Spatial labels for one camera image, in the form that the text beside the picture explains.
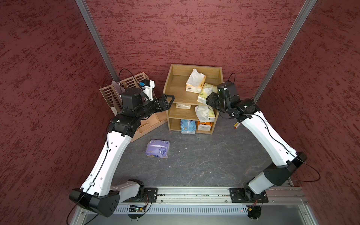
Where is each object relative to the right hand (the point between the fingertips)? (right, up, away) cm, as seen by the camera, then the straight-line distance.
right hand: (209, 102), depth 73 cm
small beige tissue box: (-14, -1, +16) cm, 22 cm away
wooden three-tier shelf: (-10, -5, +17) cm, 20 cm away
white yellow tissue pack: (0, -7, +9) cm, 12 cm away
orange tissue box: (0, -15, +21) cm, 26 cm away
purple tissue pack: (-30, -28, +12) cm, 43 cm away
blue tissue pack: (-11, -16, +24) cm, 31 cm away
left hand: (-22, 0, -8) cm, 23 cm away
